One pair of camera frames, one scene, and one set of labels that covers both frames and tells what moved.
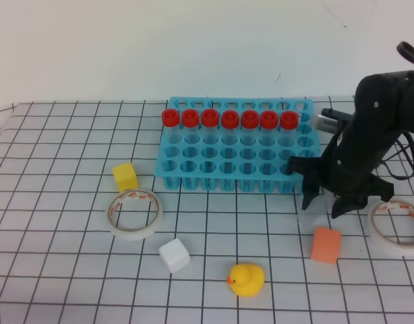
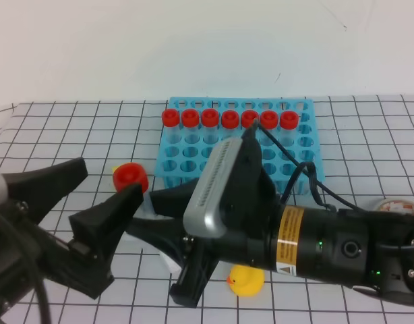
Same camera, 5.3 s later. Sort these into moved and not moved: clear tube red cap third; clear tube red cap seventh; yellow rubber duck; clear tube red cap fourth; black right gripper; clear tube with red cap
Moved: black right gripper; clear tube with red cap
Not moved: yellow rubber duck; clear tube red cap seventh; clear tube red cap fourth; clear tube red cap third
